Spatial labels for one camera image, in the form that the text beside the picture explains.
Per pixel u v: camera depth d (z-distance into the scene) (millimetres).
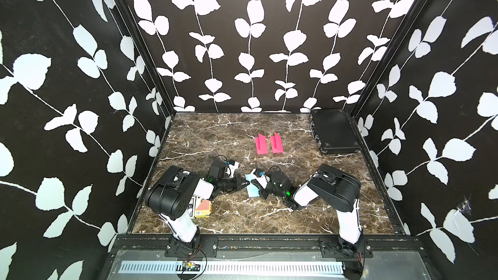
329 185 536
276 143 1022
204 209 820
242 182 884
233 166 885
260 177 799
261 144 1029
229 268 701
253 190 894
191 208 818
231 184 830
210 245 731
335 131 1216
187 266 703
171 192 472
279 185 729
